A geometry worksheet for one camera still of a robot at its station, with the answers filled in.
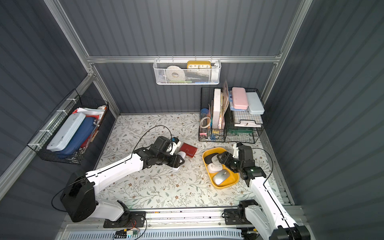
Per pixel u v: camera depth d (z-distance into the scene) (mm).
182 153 822
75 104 782
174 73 852
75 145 642
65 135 640
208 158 928
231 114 1029
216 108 891
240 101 939
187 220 738
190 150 985
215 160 885
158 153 642
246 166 621
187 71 886
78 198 418
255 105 953
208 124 1024
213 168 883
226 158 723
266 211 464
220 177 874
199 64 872
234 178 864
